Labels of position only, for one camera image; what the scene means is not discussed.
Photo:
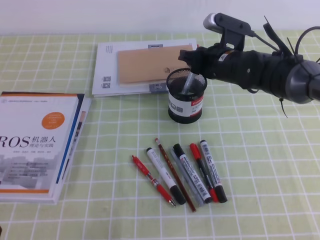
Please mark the red gel pen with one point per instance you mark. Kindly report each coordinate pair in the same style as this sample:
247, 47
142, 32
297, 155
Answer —
143, 169

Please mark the tan kraft notebook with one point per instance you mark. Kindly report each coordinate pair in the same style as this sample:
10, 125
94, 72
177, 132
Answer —
149, 64

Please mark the white marker black cap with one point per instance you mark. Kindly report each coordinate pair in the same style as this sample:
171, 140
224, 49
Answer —
174, 190
192, 174

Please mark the white marker barcode label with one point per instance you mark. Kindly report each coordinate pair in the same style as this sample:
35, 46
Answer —
218, 187

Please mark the white marker black cap left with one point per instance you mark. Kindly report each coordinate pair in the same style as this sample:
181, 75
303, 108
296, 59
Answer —
174, 190

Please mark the grey clear pen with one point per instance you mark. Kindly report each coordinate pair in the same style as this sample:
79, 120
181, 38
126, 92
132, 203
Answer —
196, 195

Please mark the white marker black cap middle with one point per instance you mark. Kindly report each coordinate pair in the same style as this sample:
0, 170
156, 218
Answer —
192, 174

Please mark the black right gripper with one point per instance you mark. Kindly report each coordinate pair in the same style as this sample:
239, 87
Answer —
246, 69

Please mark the white clear gel pen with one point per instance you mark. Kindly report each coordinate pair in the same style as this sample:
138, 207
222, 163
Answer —
188, 83

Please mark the black mesh pen holder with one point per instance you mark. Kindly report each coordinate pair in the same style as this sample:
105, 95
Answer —
185, 108

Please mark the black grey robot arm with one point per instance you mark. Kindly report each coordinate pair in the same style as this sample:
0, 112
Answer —
287, 77

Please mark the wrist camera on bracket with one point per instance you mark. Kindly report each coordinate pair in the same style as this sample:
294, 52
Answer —
232, 30

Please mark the white book under notebook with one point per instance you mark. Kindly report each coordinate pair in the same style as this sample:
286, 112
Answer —
105, 81

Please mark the red pencil with eraser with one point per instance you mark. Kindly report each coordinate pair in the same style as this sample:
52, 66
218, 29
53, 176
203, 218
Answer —
176, 176

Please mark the ROS robotics textbook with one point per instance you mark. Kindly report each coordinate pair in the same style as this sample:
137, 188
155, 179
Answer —
32, 145

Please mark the red black fineliner pen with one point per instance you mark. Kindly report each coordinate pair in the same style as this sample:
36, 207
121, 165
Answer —
198, 159

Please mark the book under ROS textbook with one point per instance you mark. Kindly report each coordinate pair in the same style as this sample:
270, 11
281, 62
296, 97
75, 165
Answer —
70, 155

